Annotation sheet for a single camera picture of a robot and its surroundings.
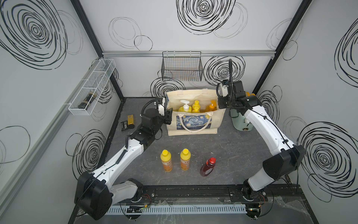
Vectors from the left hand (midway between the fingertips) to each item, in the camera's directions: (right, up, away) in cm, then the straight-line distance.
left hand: (169, 108), depth 76 cm
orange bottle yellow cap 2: (+16, -1, +8) cm, 18 cm away
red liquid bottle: (+20, -32, -6) cm, 38 cm away
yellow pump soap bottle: (+9, 0, +6) cm, 11 cm away
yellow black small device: (-31, -11, +23) cm, 40 cm away
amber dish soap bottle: (+27, +1, +10) cm, 28 cm away
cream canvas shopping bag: (+8, -9, +7) cm, 14 cm away
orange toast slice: (+68, +13, +48) cm, 84 cm away
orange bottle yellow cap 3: (+9, -24, -9) cm, 27 cm away
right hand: (+31, +5, +3) cm, 31 cm away
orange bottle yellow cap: (+16, +2, +11) cm, 20 cm away
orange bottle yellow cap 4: (-1, -24, -10) cm, 26 cm away
